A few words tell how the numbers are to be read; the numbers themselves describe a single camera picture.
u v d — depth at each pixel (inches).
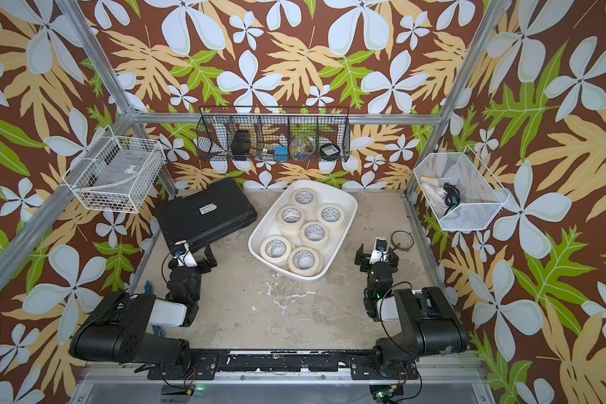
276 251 38.7
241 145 38.9
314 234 41.0
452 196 31.9
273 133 38.4
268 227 40.2
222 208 41.5
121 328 17.2
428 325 17.5
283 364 29.6
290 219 42.3
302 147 36.5
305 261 37.2
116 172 31.2
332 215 42.4
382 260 30.1
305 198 45.2
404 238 41.1
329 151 37.6
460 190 33.0
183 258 29.0
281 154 36.3
